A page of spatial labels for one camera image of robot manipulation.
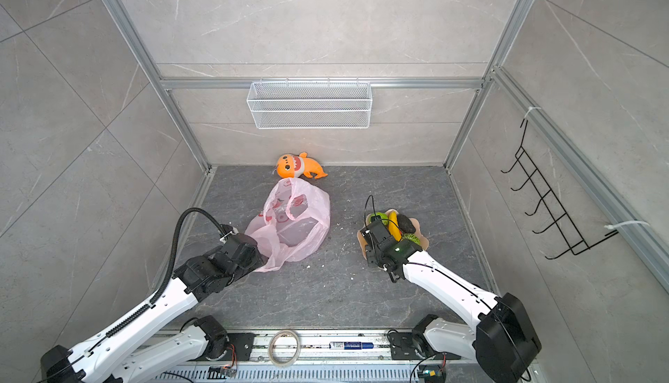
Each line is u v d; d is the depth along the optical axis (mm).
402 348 729
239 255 580
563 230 629
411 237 882
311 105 1009
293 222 1003
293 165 1100
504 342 393
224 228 672
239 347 733
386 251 610
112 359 408
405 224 916
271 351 729
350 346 730
